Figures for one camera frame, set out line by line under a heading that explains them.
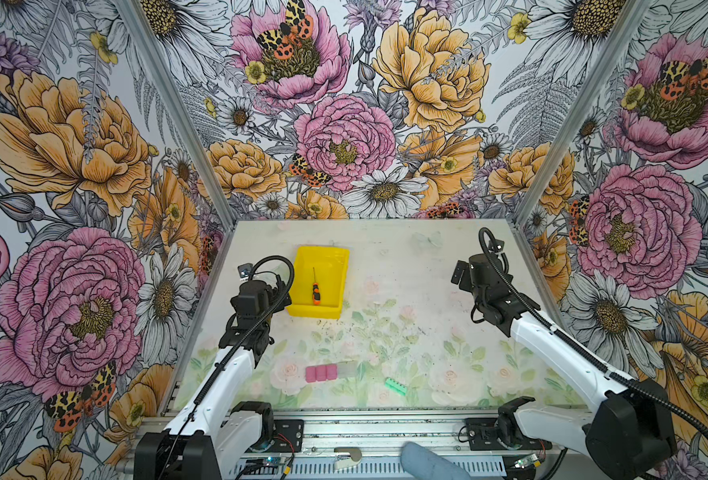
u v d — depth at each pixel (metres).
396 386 0.81
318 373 0.83
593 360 0.45
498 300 0.61
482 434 0.74
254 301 0.62
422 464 0.69
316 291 0.99
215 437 0.46
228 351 0.54
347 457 0.70
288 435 0.74
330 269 1.05
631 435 0.40
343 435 0.76
